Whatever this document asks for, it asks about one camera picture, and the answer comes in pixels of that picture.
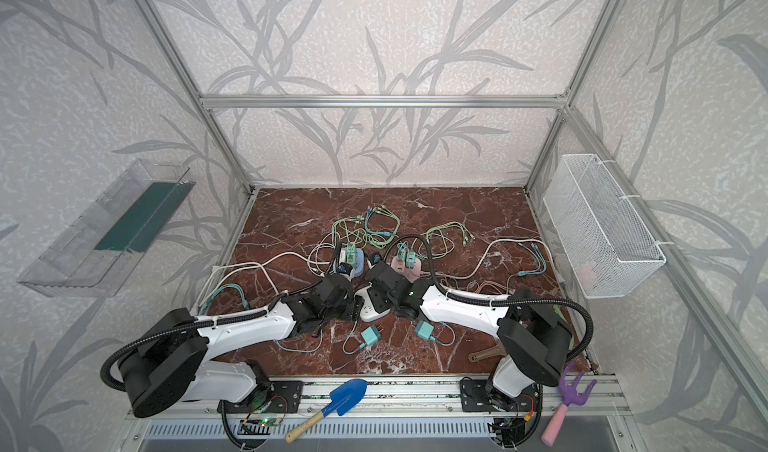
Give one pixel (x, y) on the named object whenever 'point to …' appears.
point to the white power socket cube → (375, 301)
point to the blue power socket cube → (360, 260)
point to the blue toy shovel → (344, 397)
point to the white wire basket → (607, 249)
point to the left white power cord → (217, 269)
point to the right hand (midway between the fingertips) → (378, 280)
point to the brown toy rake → (496, 350)
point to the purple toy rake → (571, 395)
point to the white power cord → (508, 240)
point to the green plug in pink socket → (404, 254)
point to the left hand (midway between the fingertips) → (359, 292)
